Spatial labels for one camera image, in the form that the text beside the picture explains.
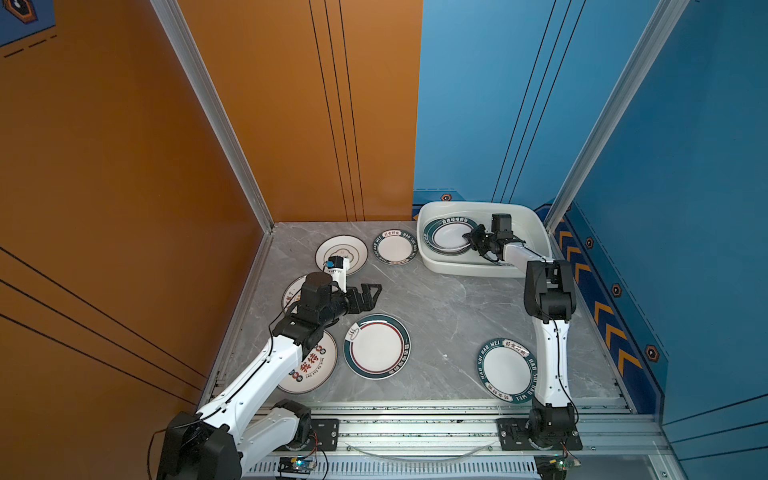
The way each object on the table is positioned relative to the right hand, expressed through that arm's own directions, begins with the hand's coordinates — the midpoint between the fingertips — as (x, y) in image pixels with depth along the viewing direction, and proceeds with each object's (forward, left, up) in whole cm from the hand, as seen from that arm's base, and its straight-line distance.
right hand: (461, 234), depth 111 cm
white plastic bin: (+8, -28, -4) cm, 29 cm away
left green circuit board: (-70, +48, -6) cm, 85 cm away
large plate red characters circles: (-48, +47, -4) cm, 67 cm away
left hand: (-32, +31, +14) cm, 47 cm away
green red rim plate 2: (+1, +5, -2) cm, 6 cm away
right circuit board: (-70, -13, -7) cm, 72 cm away
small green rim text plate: (-2, +25, -4) cm, 25 cm away
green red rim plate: (-41, +30, -6) cm, 51 cm away
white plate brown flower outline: (-2, +45, -4) cm, 45 cm away
